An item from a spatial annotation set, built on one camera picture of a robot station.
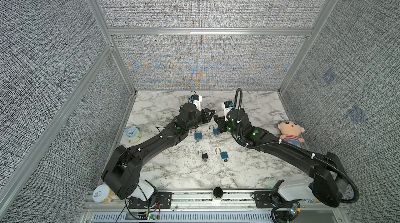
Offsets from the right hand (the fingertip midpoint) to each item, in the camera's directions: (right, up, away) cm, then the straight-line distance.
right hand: (216, 117), depth 81 cm
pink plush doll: (+43, -9, +8) cm, 45 cm away
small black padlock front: (-6, -22, +7) cm, 24 cm away
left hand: (0, +3, -2) cm, 4 cm away
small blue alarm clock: (-48, -11, +12) cm, 51 cm away
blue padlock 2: (+5, -22, +8) cm, 24 cm away
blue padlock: (-9, -13, +15) cm, 22 cm away
